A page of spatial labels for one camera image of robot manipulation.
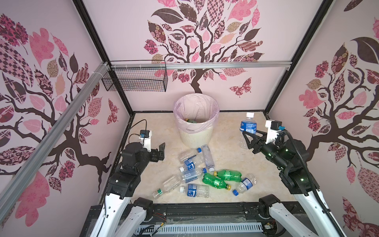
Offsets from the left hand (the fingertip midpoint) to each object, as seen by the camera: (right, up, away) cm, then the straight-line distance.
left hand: (156, 145), depth 70 cm
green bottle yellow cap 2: (+31, -22, +10) cm, 39 cm away
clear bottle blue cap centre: (+18, -19, +12) cm, 29 cm away
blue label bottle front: (+18, -25, +6) cm, 31 cm away
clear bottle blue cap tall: (+28, -11, +24) cm, 39 cm away
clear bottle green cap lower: (+6, -23, +14) cm, 28 cm away
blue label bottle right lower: (+47, -22, +8) cm, 52 cm away
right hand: (+42, +8, -7) cm, 44 cm away
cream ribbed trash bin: (+20, 0, +22) cm, 30 cm away
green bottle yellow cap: (+14, +13, +32) cm, 37 cm away
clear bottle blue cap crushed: (+17, -9, +21) cm, 28 cm away
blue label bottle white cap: (+17, -14, +16) cm, 27 cm away
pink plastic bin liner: (+23, +22, +28) cm, 42 cm away
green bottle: (+38, -18, +12) cm, 44 cm away
